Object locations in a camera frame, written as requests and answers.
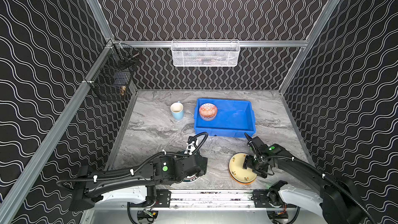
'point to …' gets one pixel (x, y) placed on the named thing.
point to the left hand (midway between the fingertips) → (201, 157)
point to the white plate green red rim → (190, 179)
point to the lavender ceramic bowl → (208, 119)
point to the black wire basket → (113, 76)
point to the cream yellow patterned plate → (237, 172)
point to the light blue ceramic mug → (177, 110)
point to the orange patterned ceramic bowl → (208, 111)
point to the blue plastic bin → (234, 118)
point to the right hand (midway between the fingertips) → (249, 170)
